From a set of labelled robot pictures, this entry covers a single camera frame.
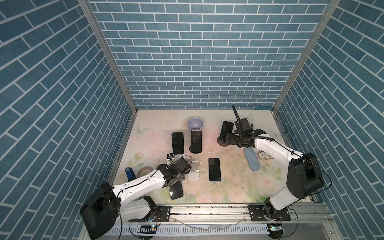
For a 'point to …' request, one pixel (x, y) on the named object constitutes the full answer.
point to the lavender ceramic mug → (195, 123)
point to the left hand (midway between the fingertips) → (178, 175)
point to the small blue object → (130, 174)
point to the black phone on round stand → (227, 127)
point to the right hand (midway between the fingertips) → (230, 138)
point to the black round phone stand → (222, 143)
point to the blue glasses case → (251, 158)
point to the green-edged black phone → (214, 170)
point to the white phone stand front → (194, 176)
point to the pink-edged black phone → (196, 141)
